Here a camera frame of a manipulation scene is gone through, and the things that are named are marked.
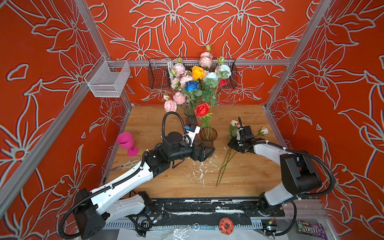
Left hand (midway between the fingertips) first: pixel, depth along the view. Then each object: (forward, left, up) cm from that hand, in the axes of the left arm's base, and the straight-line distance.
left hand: (209, 146), depth 65 cm
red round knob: (-26, -10, -28) cm, 39 cm away
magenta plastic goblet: (+11, +48, -17) cm, 52 cm away
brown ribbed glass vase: (+13, 0, -11) cm, 17 cm away
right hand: (+17, -14, -24) cm, 33 cm away
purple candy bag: (-25, -50, -27) cm, 62 cm away
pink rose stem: (+6, -14, -28) cm, 32 cm away
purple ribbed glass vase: (+24, +10, -9) cm, 28 cm away
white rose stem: (+28, -19, -25) cm, 42 cm away
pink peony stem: (+27, +16, +4) cm, 31 cm away
